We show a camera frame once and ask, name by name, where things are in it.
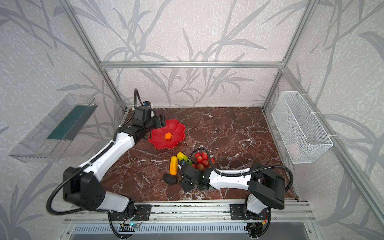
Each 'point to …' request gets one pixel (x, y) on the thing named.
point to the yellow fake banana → (173, 167)
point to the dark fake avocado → (169, 179)
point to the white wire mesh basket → (302, 132)
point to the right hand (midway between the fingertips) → (185, 176)
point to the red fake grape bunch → (202, 161)
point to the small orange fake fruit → (168, 135)
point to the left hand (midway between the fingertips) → (162, 113)
